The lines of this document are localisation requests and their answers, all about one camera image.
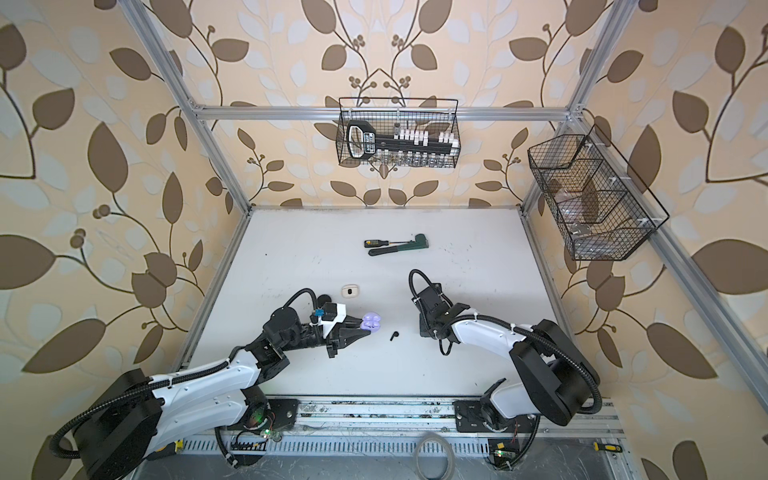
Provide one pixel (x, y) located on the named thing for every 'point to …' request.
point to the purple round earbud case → (371, 321)
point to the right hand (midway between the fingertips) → (432, 326)
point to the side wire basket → (602, 210)
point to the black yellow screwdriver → (376, 243)
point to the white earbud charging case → (350, 291)
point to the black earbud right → (395, 334)
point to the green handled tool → (419, 242)
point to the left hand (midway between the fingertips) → (369, 327)
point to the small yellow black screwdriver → (608, 447)
